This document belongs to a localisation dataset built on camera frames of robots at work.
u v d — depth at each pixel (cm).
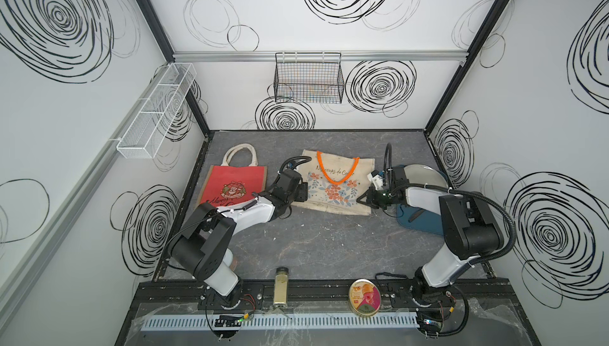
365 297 71
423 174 103
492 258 47
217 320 72
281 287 72
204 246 45
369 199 84
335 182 99
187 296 75
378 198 83
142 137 72
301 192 82
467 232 47
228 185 97
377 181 89
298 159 75
